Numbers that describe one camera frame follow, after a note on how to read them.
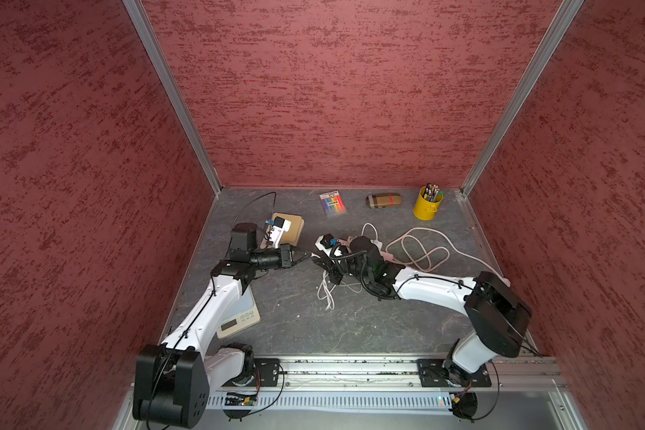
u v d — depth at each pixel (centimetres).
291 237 100
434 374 74
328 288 79
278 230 73
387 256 98
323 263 79
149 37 75
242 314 83
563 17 72
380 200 114
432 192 97
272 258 68
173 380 39
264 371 77
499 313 43
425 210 106
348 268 69
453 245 101
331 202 114
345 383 73
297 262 72
